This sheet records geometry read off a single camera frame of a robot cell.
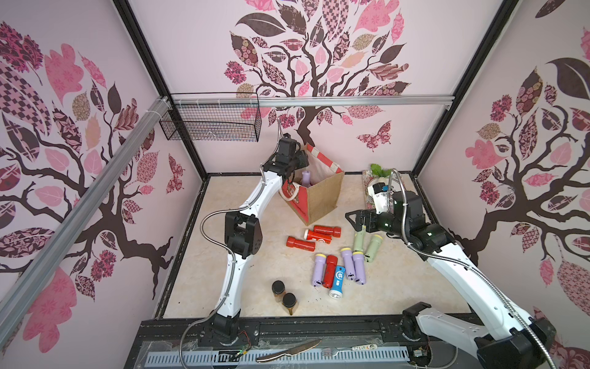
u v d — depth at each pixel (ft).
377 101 5.74
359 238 3.11
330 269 2.79
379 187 2.11
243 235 2.02
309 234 3.05
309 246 3.02
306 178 3.39
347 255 2.87
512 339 1.22
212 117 3.11
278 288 2.44
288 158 2.48
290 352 2.29
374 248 2.97
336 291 2.60
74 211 1.75
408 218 1.78
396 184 3.73
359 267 2.80
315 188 2.81
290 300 2.35
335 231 3.11
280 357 2.28
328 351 2.34
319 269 2.79
